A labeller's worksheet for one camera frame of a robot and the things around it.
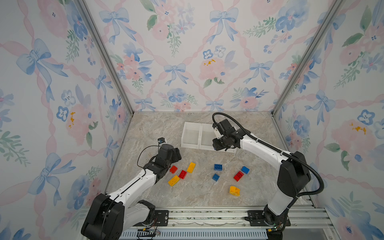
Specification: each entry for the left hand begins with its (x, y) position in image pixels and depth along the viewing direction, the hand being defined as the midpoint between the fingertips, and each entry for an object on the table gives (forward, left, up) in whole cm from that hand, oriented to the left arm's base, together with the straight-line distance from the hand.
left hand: (174, 150), depth 86 cm
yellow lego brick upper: (-6, -10, -10) cm, 15 cm away
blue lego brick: (-6, -26, -10) cm, 28 cm away
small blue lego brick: (-7, -42, -11) cm, 44 cm away
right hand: (+4, -24, +1) cm, 24 cm away
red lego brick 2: (-11, -37, -9) cm, 40 cm away
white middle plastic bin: (+18, -20, -8) cm, 28 cm away
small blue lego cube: (-12, -24, -9) cm, 28 cm away
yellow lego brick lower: (-14, 0, -11) cm, 17 cm away
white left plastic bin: (+19, -9, -10) cm, 23 cm away
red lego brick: (-11, -5, -10) cm, 15 cm away
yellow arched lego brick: (-20, -33, -7) cm, 40 cm away
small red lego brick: (-7, +1, -10) cm, 13 cm away
